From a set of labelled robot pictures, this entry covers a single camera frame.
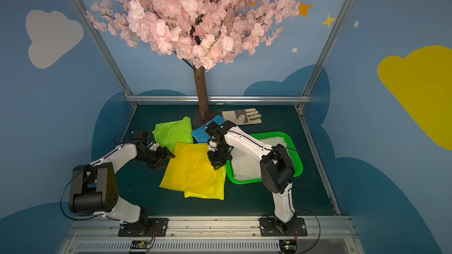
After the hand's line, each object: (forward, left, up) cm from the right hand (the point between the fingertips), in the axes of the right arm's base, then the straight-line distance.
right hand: (216, 166), depth 82 cm
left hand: (+5, +25, -5) cm, 26 cm away
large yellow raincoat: (0, +14, -5) cm, 15 cm away
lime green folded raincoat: (+21, +32, -6) cm, 39 cm away
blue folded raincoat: (+24, +13, -9) cm, 28 cm away
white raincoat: (+5, -15, -8) cm, 18 cm away
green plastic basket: (+18, -38, -2) cm, 42 cm away
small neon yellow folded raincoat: (0, -1, -8) cm, 8 cm away
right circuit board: (-28, -33, -13) cm, 45 cm away
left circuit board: (-32, +29, -11) cm, 44 cm away
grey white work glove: (+40, -11, -10) cm, 43 cm away
